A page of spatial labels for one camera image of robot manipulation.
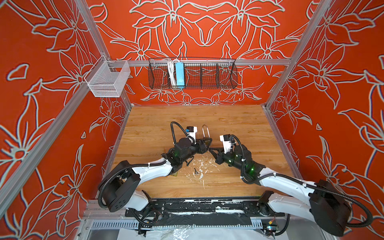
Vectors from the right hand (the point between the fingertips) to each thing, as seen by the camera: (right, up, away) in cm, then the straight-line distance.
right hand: (207, 149), depth 77 cm
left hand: (+1, +4, +1) cm, 5 cm away
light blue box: (-15, +42, +13) cm, 47 cm away
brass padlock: (0, +3, -2) cm, 3 cm away
